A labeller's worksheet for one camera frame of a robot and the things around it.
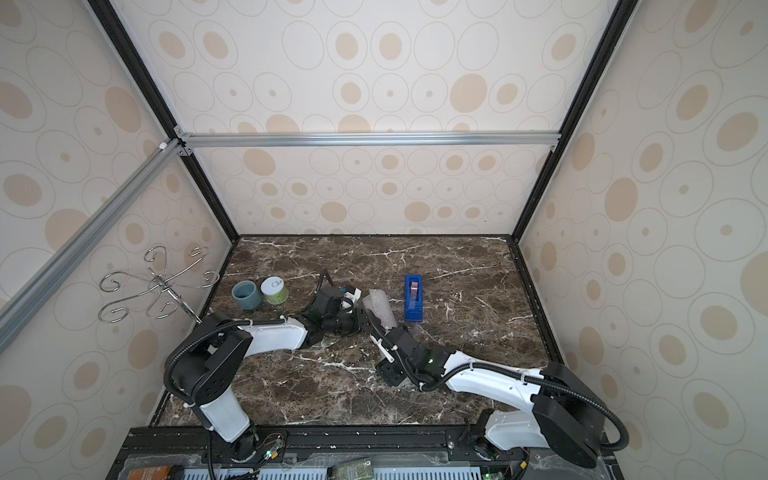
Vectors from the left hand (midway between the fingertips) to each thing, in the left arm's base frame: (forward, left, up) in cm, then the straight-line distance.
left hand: (386, 323), depth 86 cm
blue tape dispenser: (+11, -9, -3) cm, 14 cm away
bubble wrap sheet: (+8, +3, -1) cm, 9 cm away
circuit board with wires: (-30, +26, -7) cm, 41 cm away
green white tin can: (+14, +37, -3) cm, 39 cm away
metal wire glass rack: (-9, +46, +24) cm, 53 cm away
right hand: (-9, -3, -4) cm, 10 cm away
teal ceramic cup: (+12, +46, -4) cm, 47 cm away
